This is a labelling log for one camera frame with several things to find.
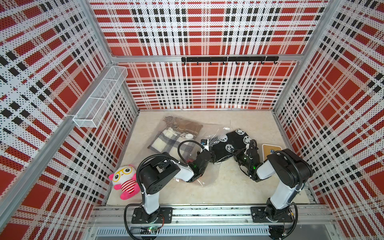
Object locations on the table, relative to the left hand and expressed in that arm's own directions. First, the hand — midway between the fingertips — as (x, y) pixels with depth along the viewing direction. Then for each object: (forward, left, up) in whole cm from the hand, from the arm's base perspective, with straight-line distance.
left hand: (213, 146), depth 92 cm
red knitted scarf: (-14, +14, +9) cm, 22 cm away
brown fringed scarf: (+18, +21, -1) cm, 27 cm away
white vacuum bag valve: (+9, +16, -1) cm, 18 cm away
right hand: (+1, -12, -4) cm, 12 cm away
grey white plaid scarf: (+5, +29, -1) cm, 30 cm away
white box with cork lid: (-1, -35, -3) cm, 35 cm away
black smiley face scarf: (+6, -16, -2) cm, 17 cm away
